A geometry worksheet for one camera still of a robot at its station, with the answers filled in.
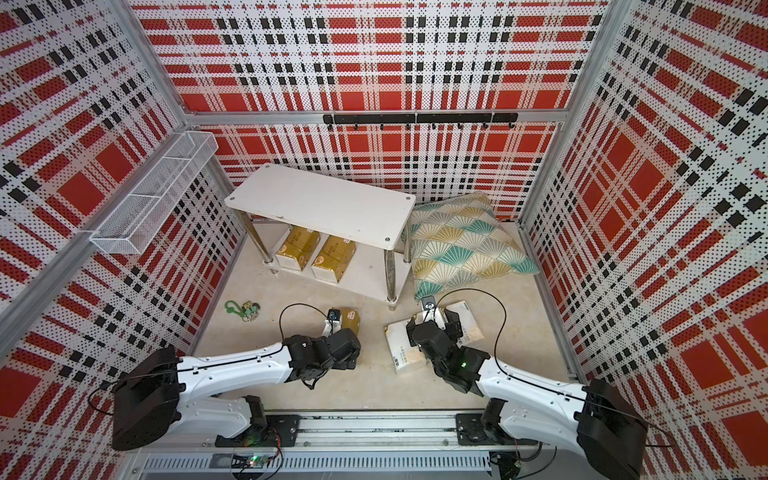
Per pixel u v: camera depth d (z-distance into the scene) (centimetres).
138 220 71
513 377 51
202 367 46
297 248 96
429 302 69
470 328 85
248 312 94
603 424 41
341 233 72
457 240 93
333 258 93
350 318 86
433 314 69
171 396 41
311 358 59
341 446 73
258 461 69
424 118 89
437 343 59
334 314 75
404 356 80
